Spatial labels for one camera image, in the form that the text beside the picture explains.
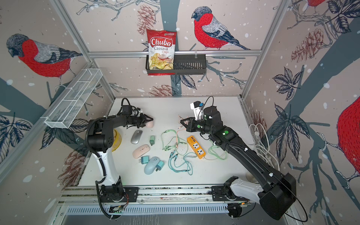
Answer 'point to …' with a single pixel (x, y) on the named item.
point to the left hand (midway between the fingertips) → (153, 117)
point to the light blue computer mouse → (150, 166)
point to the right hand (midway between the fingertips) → (180, 121)
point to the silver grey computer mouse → (136, 137)
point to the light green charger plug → (152, 140)
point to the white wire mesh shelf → (67, 106)
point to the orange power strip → (196, 147)
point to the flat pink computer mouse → (141, 151)
